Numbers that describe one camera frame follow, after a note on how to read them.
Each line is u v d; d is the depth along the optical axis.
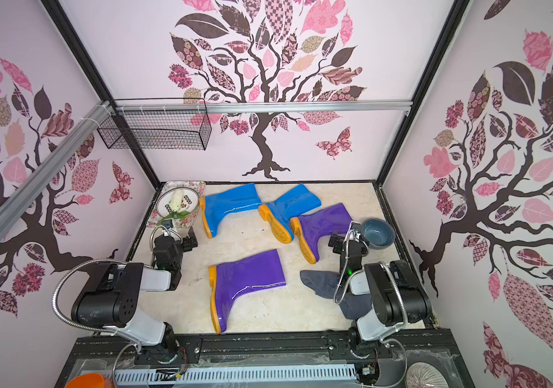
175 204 1.07
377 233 1.00
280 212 1.02
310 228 0.98
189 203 1.11
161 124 0.95
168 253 0.70
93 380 0.70
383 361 0.73
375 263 0.53
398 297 0.43
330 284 0.85
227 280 0.85
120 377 0.70
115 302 0.45
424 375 0.68
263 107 0.94
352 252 0.70
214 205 1.05
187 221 1.06
